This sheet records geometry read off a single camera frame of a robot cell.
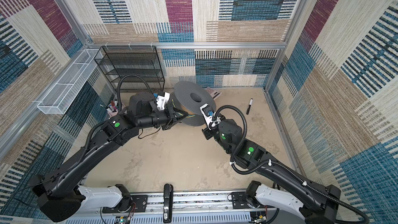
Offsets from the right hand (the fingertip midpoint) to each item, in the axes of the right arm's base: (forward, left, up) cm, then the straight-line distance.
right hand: (207, 116), depth 68 cm
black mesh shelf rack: (+51, +56, -6) cm, 76 cm away
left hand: (-3, +7, +7) cm, 10 cm away
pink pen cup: (+20, +56, -20) cm, 63 cm away
